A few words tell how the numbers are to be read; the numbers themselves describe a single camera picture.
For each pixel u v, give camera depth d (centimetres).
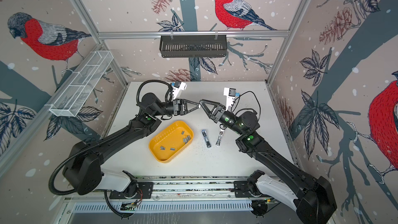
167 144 88
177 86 62
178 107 59
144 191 73
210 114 57
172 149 88
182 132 93
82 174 41
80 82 77
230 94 57
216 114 55
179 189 75
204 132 92
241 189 73
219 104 60
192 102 63
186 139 90
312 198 38
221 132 92
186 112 62
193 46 106
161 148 88
